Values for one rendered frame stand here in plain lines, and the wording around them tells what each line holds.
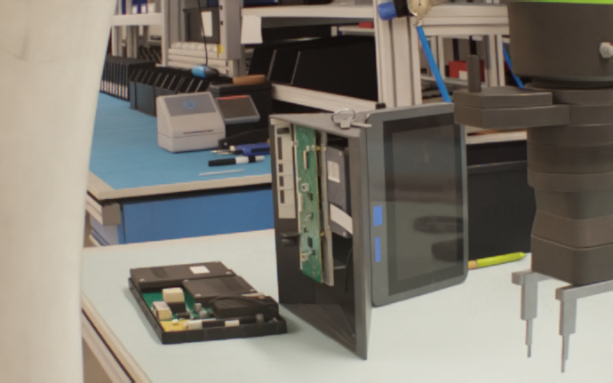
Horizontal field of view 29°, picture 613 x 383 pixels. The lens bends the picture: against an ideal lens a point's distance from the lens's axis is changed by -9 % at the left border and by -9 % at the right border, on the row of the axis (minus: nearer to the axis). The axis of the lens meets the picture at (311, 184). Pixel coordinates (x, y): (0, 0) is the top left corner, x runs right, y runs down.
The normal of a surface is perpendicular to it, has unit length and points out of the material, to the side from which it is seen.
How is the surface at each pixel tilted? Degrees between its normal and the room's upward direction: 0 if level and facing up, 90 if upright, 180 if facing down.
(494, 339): 0
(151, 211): 90
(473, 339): 0
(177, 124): 40
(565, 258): 90
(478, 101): 90
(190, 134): 90
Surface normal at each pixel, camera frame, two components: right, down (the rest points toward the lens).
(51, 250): 0.81, 0.13
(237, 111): 0.14, -0.77
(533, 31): -0.76, 0.14
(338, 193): -0.94, 0.10
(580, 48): -0.08, 0.16
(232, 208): 0.34, 0.13
